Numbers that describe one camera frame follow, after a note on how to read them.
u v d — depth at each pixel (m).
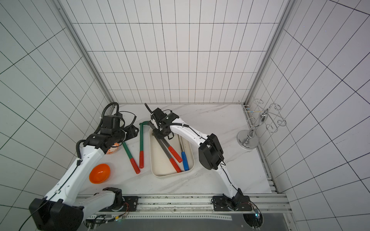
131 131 0.68
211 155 0.53
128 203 0.72
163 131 0.74
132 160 0.88
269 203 0.74
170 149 0.80
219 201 0.74
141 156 0.89
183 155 0.85
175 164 0.85
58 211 0.36
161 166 0.86
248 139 0.95
